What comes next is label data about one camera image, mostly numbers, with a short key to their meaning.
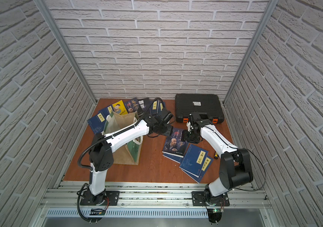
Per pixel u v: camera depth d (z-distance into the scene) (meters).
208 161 0.86
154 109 1.13
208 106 1.10
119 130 0.53
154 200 0.74
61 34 0.81
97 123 1.04
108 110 1.10
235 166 0.44
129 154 0.75
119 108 1.13
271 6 0.69
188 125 0.83
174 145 0.92
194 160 0.86
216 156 0.87
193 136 0.73
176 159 0.87
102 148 0.47
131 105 1.14
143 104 1.15
